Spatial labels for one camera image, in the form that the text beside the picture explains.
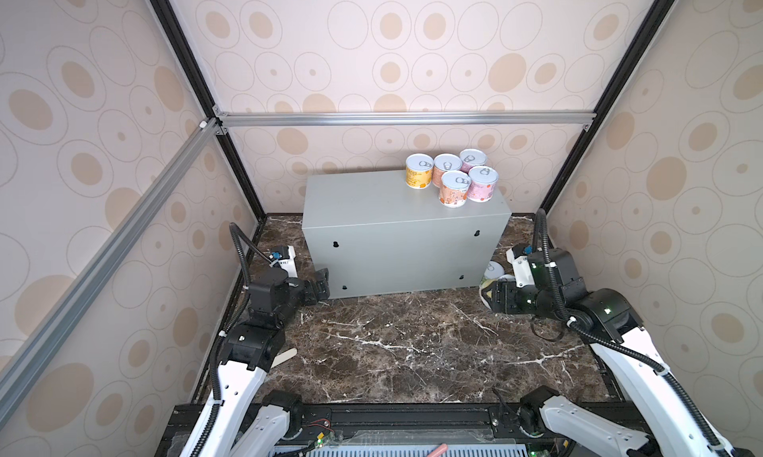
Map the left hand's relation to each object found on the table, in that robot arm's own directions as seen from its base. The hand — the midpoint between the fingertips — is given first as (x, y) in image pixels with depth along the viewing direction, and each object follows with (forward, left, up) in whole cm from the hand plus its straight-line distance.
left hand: (319, 269), depth 72 cm
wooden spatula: (-13, +13, -27) cm, 33 cm away
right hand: (-5, -42, -1) cm, 43 cm away
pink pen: (-35, -29, -25) cm, 51 cm away
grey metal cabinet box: (+12, -13, -1) cm, 18 cm away
